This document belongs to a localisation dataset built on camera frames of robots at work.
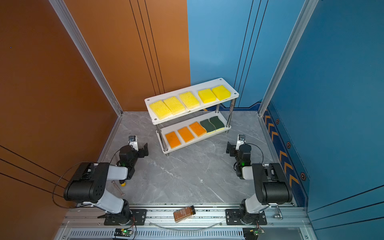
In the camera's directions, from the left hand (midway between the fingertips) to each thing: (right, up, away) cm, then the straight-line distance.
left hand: (140, 142), depth 95 cm
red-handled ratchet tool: (+77, -33, -21) cm, 86 cm away
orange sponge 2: (+29, +5, +2) cm, 30 cm away
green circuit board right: (+63, -41, -24) cm, 79 cm away
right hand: (+62, 0, -1) cm, 62 cm away
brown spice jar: (+30, -32, -24) cm, 50 cm away
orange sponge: (+38, +7, +5) cm, 39 cm away
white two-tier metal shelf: (+32, +15, -21) cm, 41 cm away
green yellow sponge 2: (+45, +9, +6) cm, 46 cm away
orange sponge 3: (+21, +2, -1) cm, 21 cm away
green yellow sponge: (+52, +10, +8) cm, 53 cm away
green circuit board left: (+1, -41, -24) cm, 47 cm away
